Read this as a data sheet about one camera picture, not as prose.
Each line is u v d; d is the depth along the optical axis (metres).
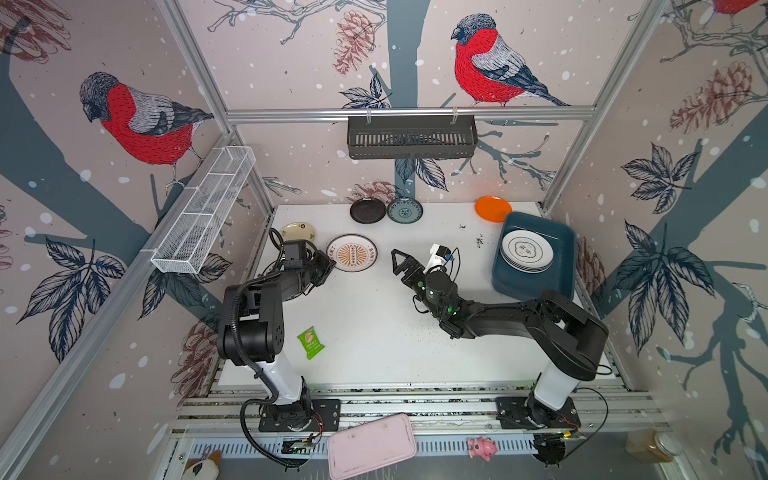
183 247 0.71
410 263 0.73
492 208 1.19
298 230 1.14
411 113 0.98
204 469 0.65
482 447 0.67
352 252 1.04
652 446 0.62
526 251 1.04
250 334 0.48
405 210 1.19
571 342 0.46
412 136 1.04
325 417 0.73
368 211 1.25
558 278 0.99
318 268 0.87
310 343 0.85
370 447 0.67
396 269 0.75
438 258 0.76
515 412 0.74
